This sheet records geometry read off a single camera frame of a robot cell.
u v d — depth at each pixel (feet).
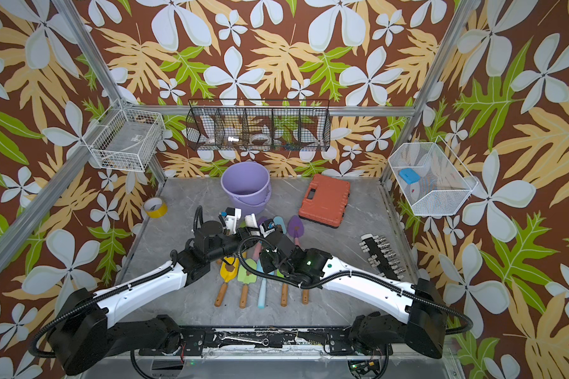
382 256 3.03
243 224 2.47
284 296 2.69
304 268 1.72
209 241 1.96
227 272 2.91
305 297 2.68
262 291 2.74
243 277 2.89
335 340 2.46
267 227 2.13
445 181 2.52
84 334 1.32
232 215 2.39
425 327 1.26
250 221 2.46
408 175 2.82
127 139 2.83
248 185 3.61
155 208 3.62
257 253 2.98
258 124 3.20
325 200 3.43
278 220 3.46
